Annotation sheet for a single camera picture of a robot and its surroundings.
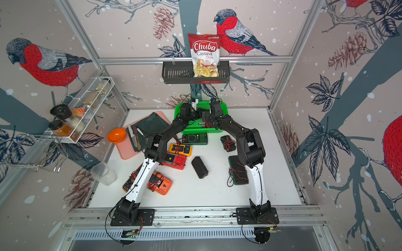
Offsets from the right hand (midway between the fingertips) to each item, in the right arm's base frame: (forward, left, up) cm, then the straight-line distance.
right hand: (208, 113), depth 104 cm
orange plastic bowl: (-15, +61, -7) cm, 64 cm away
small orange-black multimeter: (-45, +41, -7) cm, 61 cm away
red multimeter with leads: (-33, +18, -6) cm, 38 cm away
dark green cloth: (-5, +43, -10) cm, 44 cm away
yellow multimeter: (-25, +15, -7) cm, 30 cm away
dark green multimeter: (-16, +9, -8) cm, 20 cm away
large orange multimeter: (-46, +25, -6) cm, 52 cm away
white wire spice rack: (-33, +58, +26) cm, 71 cm away
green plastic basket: (-3, +8, -11) cm, 13 cm away
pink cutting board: (-24, +53, -9) cm, 58 cm away
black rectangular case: (-36, +4, -8) cm, 37 cm away
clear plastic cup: (-38, +64, -13) cm, 76 cm away
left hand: (+4, -2, +1) cm, 5 cm away
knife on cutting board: (-12, +52, -10) cm, 54 cm away
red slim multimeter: (-9, +1, +5) cm, 10 cm away
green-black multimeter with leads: (-39, -17, -7) cm, 43 cm away
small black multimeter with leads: (-21, -14, -7) cm, 26 cm away
